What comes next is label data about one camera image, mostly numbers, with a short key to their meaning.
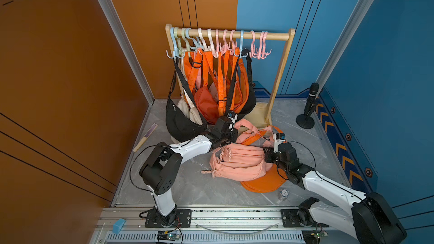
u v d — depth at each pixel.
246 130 0.95
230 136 0.79
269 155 0.76
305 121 1.07
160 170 0.47
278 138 0.76
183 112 0.93
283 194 0.74
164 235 0.71
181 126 0.89
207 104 0.90
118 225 0.71
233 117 0.80
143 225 0.72
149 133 1.02
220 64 0.76
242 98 0.99
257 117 1.10
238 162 0.86
